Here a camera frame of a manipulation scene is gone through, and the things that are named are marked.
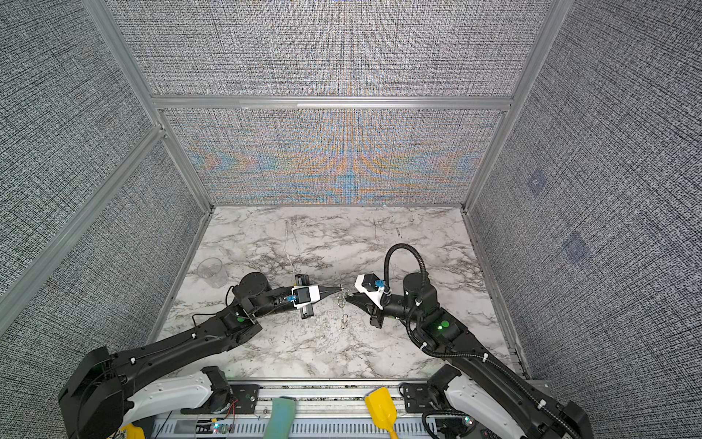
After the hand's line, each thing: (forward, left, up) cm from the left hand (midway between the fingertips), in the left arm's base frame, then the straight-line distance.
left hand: (338, 285), depth 66 cm
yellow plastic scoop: (-22, -10, -26) cm, 35 cm away
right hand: (0, -3, -5) cm, 6 cm away
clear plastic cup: (+22, +45, -24) cm, 56 cm away
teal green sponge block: (-23, +16, -27) cm, 39 cm away
